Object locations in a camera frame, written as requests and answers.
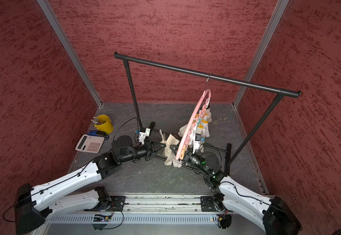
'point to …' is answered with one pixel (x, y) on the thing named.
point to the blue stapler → (98, 133)
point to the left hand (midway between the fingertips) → (165, 149)
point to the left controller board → (99, 218)
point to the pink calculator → (90, 143)
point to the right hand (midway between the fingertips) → (170, 149)
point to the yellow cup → (106, 127)
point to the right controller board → (224, 221)
